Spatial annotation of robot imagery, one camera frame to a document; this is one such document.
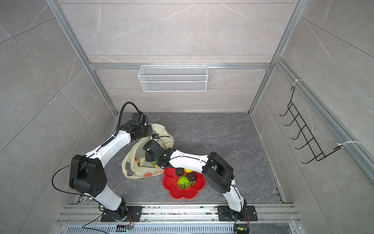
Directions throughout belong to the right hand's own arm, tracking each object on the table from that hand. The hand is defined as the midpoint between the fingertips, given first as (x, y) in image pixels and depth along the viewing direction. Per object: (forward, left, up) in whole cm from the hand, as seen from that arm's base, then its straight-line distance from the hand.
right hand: (149, 152), depth 85 cm
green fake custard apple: (-17, -21, -5) cm, 27 cm away
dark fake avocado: (-10, -18, -6) cm, 21 cm away
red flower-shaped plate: (-13, -12, -9) cm, 20 cm away
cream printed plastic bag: (-7, +8, -3) cm, 11 cm away
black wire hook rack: (-8, -80, +20) cm, 83 cm away
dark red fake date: (-13, -26, -6) cm, 29 cm away
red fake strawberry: (-3, +8, -6) cm, 10 cm away
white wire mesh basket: (+48, -12, +19) cm, 53 cm away
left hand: (+15, +1, +5) cm, 16 cm away
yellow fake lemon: (-9, -23, -6) cm, 26 cm away
